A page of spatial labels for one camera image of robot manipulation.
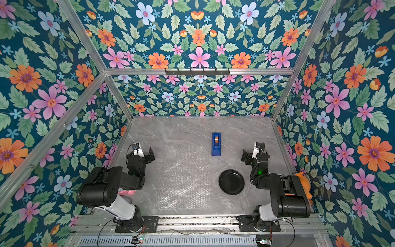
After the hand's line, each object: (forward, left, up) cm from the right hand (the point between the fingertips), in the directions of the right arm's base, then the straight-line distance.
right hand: (255, 149), depth 92 cm
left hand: (-2, +69, +2) cm, 69 cm away
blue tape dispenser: (+5, +24, -2) cm, 25 cm away
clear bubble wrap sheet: (-19, +42, -8) cm, 47 cm away
